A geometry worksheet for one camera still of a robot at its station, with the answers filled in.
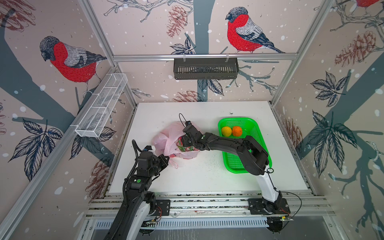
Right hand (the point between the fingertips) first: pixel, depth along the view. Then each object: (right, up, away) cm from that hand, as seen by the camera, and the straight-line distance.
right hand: (184, 140), depth 95 cm
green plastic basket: (+44, +9, +3) cm, 45 cm away
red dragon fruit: (-3, -3, -1) cm, 4 cm away
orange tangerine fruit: (+35, +6, +3) cm, 35 cm away
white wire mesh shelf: (-44, +21, -16) cm, 52 cm away
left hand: (-7, -7, -15) cm, 18 cm away
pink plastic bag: (-10, 0, -12) cm, 15 cm away
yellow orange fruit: (+28, +6, +1) cm, 28 cm away
